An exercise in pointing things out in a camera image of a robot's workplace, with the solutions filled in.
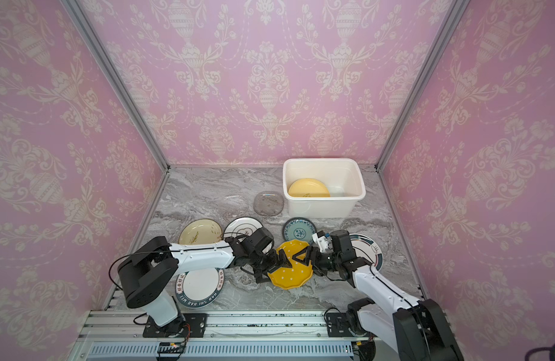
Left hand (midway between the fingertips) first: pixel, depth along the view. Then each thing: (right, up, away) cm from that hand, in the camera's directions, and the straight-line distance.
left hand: (286, 275), depth 80 cm
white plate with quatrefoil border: (-20, +14, +17) cm, 30 cm away
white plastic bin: (+28, +38, +23) cm, 53 cm away
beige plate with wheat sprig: (-37, +13, +16) cm, 42 cm away
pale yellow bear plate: (+12, +31, +30) cm, 45 cm away
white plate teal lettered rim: (-33, -5, +1) cm, 33 cm away
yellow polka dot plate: (+5, +1, -3) cm, 6 cm away
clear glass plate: (-8, +24, +26) cm, 36 cm away
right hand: (+4, +5, +1) cm, 6 cm away
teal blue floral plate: (+6, +14, +17) cm, 22 cm away
